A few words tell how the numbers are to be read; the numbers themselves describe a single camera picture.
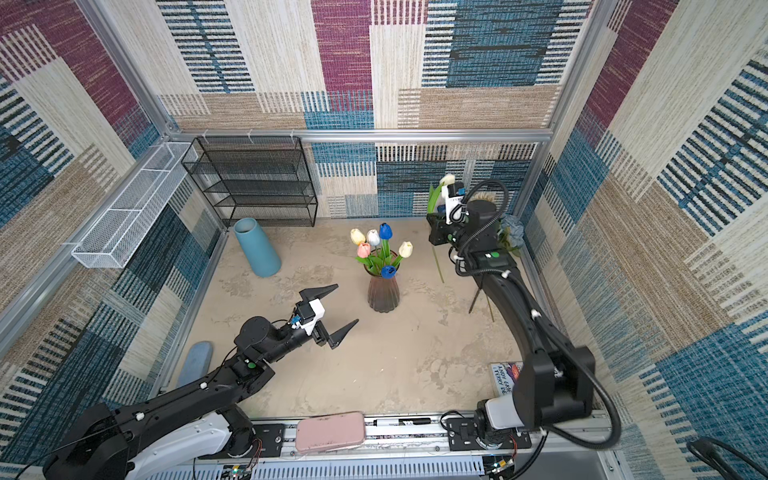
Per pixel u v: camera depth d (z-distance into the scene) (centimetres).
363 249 73
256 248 94
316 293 68
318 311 58
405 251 74
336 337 64
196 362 83
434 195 77
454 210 68
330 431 74
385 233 77
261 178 109
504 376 81
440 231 69
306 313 57
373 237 77
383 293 99
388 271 71
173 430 49
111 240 70
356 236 76
